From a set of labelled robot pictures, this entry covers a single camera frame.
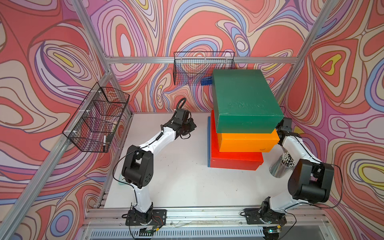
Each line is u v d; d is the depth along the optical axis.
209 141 0.91
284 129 0.69
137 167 0.48
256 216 0.73
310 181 0.45
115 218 0.75
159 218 0.72
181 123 0.71
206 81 0.82
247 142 0.64
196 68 1.01
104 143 0.72
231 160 0.70
